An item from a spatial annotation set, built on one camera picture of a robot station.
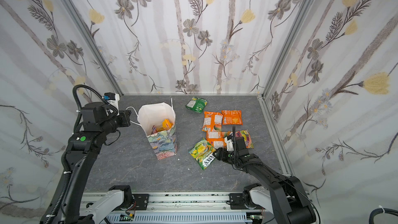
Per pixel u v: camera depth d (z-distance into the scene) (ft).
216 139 3.07
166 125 2.87
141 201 2.41
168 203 2.46
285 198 1.38
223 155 2.51
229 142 2.69
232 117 3.42
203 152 2.90
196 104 3.64
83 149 1.43
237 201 2.42
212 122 3.33
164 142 2.54
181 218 2.30
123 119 2.00
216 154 2.81
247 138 3.13
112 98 1.91
